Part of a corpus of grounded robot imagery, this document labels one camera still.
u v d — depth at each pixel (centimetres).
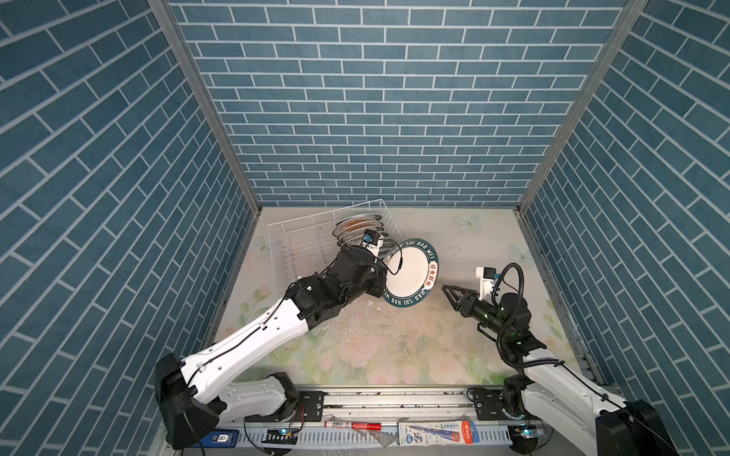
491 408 74
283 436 72
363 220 98
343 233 96
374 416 74
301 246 108
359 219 97
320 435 71
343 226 96
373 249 61
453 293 81
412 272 80
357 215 99
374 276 61
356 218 99
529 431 71
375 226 101
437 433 69
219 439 67
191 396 38
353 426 70
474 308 73
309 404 74
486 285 74
